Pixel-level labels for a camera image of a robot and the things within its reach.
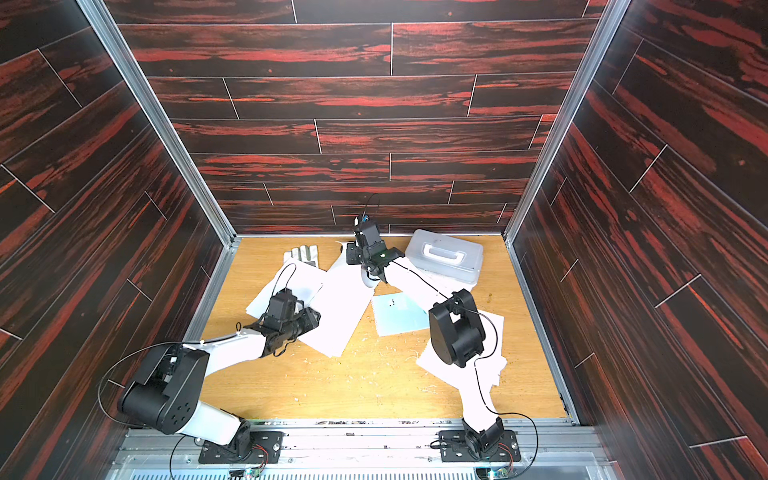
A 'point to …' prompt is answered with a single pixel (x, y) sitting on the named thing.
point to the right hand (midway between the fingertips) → (360, 244)
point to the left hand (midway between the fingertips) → (319, 316)
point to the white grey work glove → (306, 254)
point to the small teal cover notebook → (398, 313)
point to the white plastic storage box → (447, 255)
